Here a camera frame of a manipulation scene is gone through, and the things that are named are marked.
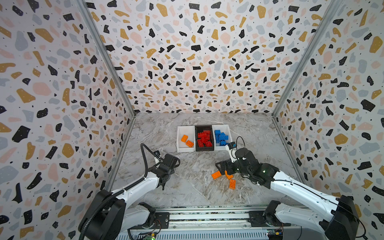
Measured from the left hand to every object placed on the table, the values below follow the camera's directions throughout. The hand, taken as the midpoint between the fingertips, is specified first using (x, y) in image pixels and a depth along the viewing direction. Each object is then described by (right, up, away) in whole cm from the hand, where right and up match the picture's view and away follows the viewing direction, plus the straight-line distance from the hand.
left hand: (169, 165), depth 88 cm
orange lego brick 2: (+11, +11, +15) cm, 21 cm away
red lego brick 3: (+24, +11, +13) cm, 29 cm away
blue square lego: (+30, +19, +20) cm, 41 cm away
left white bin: (+10, +19, +22) cm, 31 cm away
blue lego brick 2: (+34, +15, +16) cm, 41 cm away
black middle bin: (+18, +21, +19) cm, 34 cm away
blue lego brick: (+30, +16, +18) cm, 39 cm away
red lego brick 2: (+19, +12, +15) cm, 26 cm away
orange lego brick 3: (+35, -7, 0) cm, 36 cm away
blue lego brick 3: (+34, +11, +15) cm, 39 cm away
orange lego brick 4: (+37, -10, -3) cm, 38 cm away
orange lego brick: (+7, +15, +18) cm, 24 cm away
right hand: (+30, +5, -10) cm, 32 cm away
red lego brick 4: (+22, +17, +17) cm, 33 cm away
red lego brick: (+24, +19, +19) cm, 36 cm away
